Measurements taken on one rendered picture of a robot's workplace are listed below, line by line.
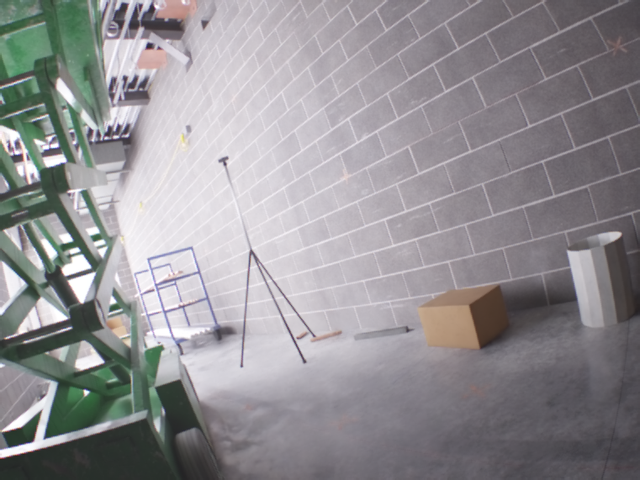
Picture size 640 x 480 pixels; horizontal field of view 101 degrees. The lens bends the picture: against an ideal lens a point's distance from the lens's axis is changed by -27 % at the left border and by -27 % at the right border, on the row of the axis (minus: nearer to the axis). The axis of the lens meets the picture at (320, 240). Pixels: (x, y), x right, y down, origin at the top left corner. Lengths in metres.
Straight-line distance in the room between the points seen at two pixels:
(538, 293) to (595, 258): 0.67
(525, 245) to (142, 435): 2.05
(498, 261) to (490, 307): 0.40
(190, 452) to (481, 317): 1.47
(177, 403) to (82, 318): 0.49
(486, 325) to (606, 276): 0.68
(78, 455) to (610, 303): 2.00
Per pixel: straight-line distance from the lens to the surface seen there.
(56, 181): 1.26
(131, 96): 7.00
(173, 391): 1.41
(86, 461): 1.10
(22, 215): 1.43
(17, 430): 1.61
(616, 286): 1.78
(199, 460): 1.18
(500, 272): 2.32
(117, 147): 7.42
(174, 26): 5.72
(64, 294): 1.69
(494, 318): 2.03
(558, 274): 2.23
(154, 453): 1.06
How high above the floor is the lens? 0.73
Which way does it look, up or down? 2 degrees up
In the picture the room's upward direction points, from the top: 18 degrees counter-clockwise
